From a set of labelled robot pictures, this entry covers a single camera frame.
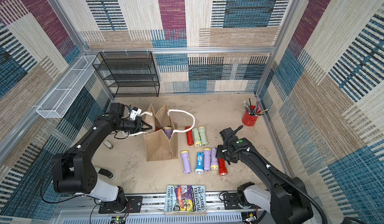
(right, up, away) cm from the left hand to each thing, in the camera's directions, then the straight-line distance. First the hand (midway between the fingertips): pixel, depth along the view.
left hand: (152, 127), depth 82 cm
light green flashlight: (+25, -10, +9) cm, 28 cm away
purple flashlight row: (+7, -4, +11) cm, 13 cm away
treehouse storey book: (+20, -34, -10) cm, 40 cm away
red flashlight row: (+20, -7, +12) cm, 24 cm away
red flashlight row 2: (+2, -1, +1) cm, 3 cm away
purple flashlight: (+30, -18, +3) cm, 35 cm away
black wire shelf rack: (-25, +35, +28) cm, 52 cm away
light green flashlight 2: (+28, -7, +11) cm, 31 cm away
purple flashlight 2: (+34, -20, +1) cm, 39 cm away
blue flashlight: (+26, -20, 0) cm, 32 cm away
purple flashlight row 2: (+18, -20, +3) cm, 27 cm away
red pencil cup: (+57, +5, +12) cm, 59 cm away
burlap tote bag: (+3, -10, +2) cm, 11 cm away
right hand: (+39, -17, +1) cm, 43 cm away
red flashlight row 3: (+38, -23, -2) cm, 44 cm away
